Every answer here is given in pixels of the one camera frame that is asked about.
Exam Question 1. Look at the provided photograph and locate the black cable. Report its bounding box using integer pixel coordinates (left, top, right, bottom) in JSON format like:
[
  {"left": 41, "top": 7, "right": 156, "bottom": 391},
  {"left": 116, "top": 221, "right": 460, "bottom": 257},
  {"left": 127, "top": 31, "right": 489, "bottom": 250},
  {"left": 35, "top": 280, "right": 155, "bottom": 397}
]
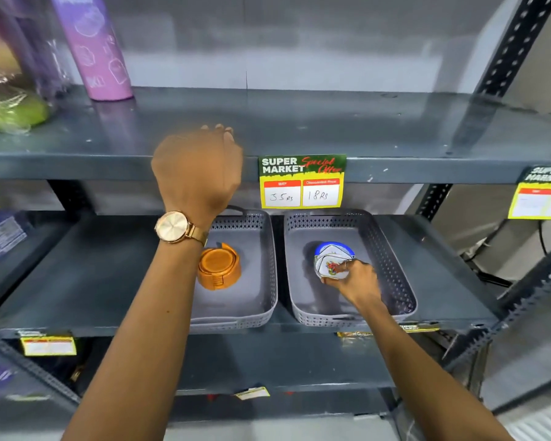
[{"left": 461, "top": 220, "right": 551, "bottom": 288}]

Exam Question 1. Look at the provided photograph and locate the grey metal shelf rack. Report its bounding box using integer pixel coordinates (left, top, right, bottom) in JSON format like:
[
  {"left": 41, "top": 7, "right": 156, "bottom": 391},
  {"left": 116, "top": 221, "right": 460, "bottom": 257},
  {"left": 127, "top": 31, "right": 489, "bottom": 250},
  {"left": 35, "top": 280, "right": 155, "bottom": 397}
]
[{"left": 0, "top": 0, "right": 551, "bottom": 441}]

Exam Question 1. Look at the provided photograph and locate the lilac bottle with black cap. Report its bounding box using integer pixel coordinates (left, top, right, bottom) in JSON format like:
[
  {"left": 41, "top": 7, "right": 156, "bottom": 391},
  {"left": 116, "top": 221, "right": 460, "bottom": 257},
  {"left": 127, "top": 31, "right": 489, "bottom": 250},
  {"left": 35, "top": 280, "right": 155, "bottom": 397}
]
[{"left": 49, "top": 0, "right": 134, "bottom": 102}]

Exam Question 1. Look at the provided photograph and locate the grey perforated basket with handle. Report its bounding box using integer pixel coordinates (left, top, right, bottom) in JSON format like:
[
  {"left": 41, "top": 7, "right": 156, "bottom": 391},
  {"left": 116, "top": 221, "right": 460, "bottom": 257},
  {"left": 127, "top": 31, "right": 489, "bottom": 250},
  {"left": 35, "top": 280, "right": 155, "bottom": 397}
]
[{"left": 190, "top": 205, "right": 279, "bottom": 330}]

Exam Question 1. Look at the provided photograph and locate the person's left hand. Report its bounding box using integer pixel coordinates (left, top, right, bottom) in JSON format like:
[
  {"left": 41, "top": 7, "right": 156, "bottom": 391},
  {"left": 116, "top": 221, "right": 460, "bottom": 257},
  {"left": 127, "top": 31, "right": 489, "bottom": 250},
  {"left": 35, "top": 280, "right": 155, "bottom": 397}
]
[{"left": 151, "top": 124, "right": 244, "bottom": 230}]

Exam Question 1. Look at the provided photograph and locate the yellow green price label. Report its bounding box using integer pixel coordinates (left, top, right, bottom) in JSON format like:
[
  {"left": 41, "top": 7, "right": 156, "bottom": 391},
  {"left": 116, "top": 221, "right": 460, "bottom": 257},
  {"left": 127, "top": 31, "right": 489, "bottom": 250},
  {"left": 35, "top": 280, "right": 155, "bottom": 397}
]
[
  {"left": 508, "top": 165, "right": 551, "bottom": 221},
  {"left": 258, "top": 154, "right": 348, "bottom": 210},
  {"left": 397, "top": 322, "right": 441, "bottom": 334}
]

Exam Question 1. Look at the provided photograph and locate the gold wristwatch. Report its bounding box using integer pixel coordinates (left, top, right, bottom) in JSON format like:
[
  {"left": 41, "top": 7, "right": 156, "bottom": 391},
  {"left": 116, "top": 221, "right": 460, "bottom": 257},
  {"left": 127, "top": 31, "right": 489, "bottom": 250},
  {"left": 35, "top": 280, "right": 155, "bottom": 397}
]
[{"left": 154, "top": 211, "right": 209, "bottom": 247}]

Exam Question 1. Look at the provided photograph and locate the person's left forearm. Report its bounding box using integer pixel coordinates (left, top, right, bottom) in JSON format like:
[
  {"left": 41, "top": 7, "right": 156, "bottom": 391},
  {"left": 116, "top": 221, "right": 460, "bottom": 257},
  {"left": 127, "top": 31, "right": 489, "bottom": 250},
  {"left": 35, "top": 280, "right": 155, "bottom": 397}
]
[{"left": 62, "top": 229, "right": 208, "bottom": 441}]

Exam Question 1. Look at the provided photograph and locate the dark purple bottle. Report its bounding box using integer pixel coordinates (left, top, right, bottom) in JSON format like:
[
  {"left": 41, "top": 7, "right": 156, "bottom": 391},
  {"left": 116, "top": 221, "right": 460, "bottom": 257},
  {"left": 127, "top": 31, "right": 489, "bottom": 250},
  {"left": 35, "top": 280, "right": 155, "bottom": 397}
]
[{"left": 4, "top": 0, "right": 72, "bottom": 99}]

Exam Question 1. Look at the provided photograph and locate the striped bottle with green lid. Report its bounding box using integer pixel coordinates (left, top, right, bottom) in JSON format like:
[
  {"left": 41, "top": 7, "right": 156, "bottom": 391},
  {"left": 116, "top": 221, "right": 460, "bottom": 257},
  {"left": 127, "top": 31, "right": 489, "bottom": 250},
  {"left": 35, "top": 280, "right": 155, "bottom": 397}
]
[{"left": 0, "top": 31, "right": 51, "bottom": 134}]

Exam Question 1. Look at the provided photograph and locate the orange coaster set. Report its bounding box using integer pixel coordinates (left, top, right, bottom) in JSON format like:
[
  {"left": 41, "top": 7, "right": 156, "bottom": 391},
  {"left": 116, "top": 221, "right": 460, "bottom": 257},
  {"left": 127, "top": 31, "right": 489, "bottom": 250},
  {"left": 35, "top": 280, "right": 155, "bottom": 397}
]
[{"left": 197, "top": 242, "right": 242, "bottom": 292}]

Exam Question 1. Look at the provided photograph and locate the person's right forearm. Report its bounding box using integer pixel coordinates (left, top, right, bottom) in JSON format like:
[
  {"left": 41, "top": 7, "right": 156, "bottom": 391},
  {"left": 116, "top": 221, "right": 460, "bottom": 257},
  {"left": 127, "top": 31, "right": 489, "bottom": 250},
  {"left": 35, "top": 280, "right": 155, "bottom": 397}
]
[{"left": 356, "top": 300, "right": 515, "bottom": 441}]

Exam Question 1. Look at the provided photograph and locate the stack of wrapped packets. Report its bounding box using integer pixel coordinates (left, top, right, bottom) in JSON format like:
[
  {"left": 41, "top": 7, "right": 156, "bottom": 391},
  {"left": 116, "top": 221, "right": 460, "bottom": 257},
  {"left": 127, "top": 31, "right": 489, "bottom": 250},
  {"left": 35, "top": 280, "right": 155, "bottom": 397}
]
[{"left": 0, "top": 211, "right": 28, "bottom": 267}]

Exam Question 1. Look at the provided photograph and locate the white coaster set blue holder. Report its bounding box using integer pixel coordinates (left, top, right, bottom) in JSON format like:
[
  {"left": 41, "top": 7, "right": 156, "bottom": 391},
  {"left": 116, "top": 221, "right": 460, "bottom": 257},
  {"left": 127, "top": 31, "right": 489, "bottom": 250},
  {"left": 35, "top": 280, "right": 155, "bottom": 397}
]
[{"left": 313, "top": 241, "right": 357, "bottom": 281}]

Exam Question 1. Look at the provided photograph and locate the person's right hand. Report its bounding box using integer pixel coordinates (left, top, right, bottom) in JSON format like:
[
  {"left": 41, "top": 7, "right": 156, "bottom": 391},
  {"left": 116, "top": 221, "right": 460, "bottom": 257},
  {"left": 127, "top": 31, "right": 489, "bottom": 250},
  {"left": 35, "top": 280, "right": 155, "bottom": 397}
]
[{"left": 320, "top": 259, "right": 383, "bottom": 313}]

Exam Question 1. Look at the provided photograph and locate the gold packet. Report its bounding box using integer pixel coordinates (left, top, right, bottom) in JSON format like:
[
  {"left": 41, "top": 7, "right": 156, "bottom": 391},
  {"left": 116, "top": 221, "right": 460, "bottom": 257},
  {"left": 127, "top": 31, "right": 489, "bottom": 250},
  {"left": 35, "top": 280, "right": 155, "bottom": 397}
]
[{"left": 337, "top": 331, "right": 373, "bottom": 347}]

